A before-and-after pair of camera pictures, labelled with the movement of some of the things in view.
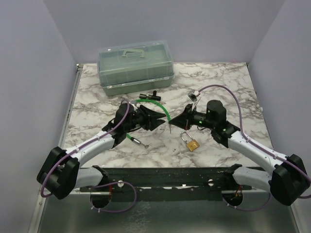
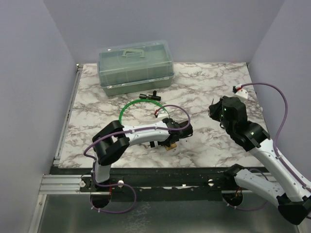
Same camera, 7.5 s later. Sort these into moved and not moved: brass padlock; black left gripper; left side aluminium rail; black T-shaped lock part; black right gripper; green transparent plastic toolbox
Moved: black left gripper; black right gripper; brass padlock
Not moved: black T-shaped lock part; left side aluminium rail; green transparent plastic toolbox
